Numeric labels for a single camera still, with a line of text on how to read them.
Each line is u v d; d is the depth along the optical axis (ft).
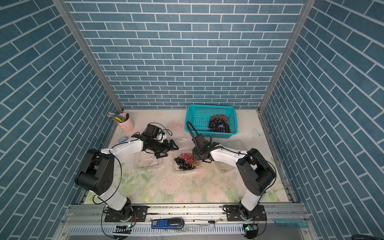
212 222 2.33
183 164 2.84
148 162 2.99
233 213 2.42
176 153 2.97
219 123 3.55
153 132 2.49
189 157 2.93
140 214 2.42
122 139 3.25
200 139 2.37
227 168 2.92
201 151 2.28
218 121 3.55
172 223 2.18
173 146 2.73
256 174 1.52
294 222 2.37
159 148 2.61
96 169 1.69
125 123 3.27
